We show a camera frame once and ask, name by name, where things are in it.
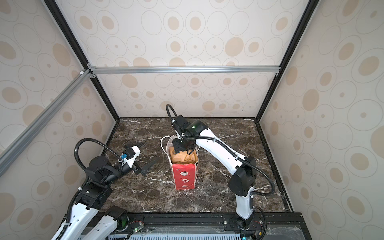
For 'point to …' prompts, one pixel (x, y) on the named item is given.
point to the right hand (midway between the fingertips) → (179, 148)
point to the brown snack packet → (182, 157)
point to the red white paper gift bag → (184, 175)
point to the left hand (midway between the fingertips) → (152, 151)
